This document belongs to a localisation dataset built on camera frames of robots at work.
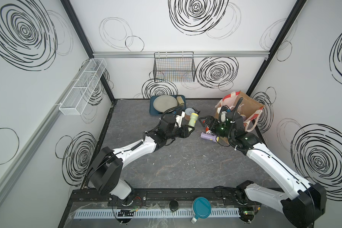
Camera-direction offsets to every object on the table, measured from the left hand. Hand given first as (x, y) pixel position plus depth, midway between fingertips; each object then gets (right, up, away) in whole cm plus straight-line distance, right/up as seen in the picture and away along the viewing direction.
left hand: (192, 129), depth 78 cm
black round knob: (-10, -33, -15) cm, 37 cm away
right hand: (+5, +4, -4) cm, 7 cm away
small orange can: (0, +10, +27) cm, 29 cm away
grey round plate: (-20, +17, +38) cm, 46 cm away
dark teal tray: (-27, +10, +33) cm, 44 cm away
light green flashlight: (0, +5, 0) cm, 5 cm away
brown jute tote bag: (+41, +12, +15) cm, 45 cm away
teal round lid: (+2, -35, -14) cm, 38 cm away
